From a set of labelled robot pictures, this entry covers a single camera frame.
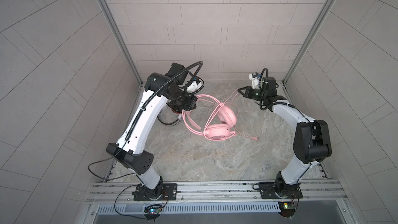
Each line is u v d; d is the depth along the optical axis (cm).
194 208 105
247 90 78
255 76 80
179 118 92
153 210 64
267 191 71
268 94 70
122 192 71
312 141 47
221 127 57
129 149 40
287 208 68
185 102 59
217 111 61
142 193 68
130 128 40
